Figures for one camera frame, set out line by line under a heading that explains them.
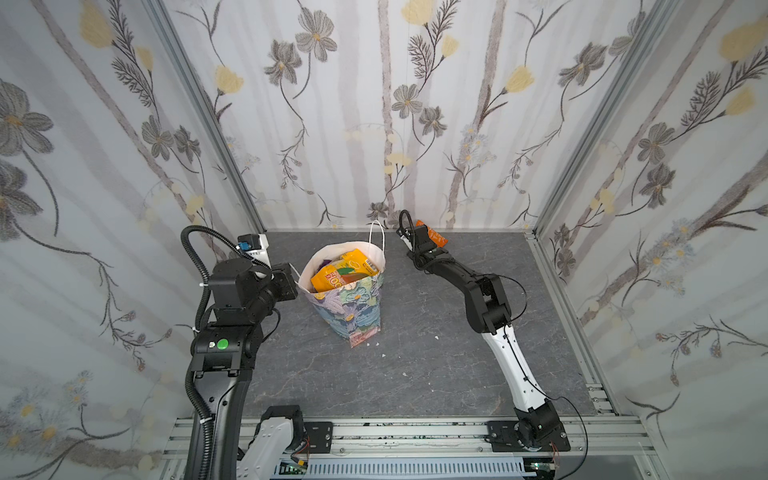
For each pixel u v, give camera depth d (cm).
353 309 79
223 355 41
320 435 73
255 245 53
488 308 69
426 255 87
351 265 84
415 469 70
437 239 114
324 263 84
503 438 73
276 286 56
